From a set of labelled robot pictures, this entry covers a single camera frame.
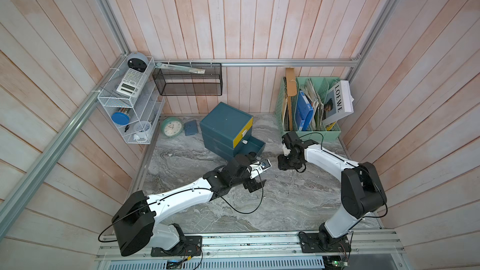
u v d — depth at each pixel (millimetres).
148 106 844
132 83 774
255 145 1036
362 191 464
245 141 928
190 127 1110
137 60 799
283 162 825
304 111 976
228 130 856
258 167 647
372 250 750
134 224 405
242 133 862
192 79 1062
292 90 859
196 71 902
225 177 594
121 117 766
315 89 1013
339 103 906
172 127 1042
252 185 683
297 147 676
